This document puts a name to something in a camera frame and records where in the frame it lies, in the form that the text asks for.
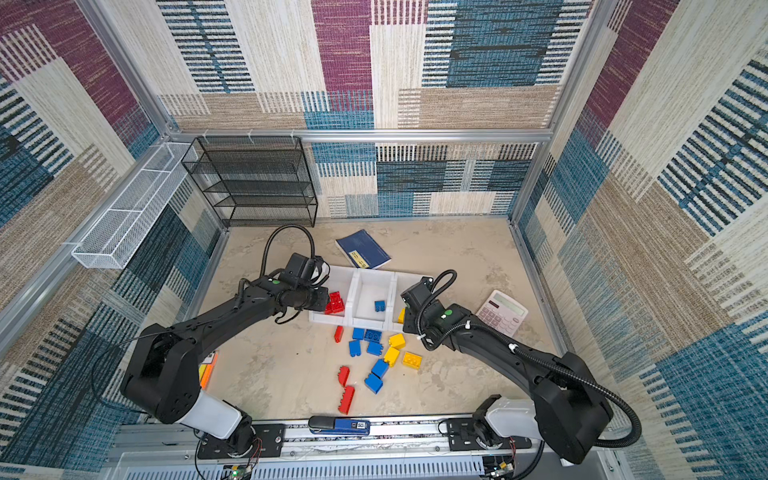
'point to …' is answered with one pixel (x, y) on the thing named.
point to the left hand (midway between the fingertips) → (326, 294)
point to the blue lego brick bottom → (373, 383)
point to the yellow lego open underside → (412, 360)
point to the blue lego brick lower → (380, 368)
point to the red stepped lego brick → (346, 400)
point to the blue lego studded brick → (372, 335)
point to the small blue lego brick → (379, 305)
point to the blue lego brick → (358, 333)
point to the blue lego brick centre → (374, 348)
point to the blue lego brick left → (354, 348)
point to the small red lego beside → (339, 333)
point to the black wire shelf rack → (254, 181)
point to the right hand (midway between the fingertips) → (415, 323)
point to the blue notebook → (362, 251)
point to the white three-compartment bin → (360, 288)
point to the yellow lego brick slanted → (391, 356)
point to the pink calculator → (502, 312)
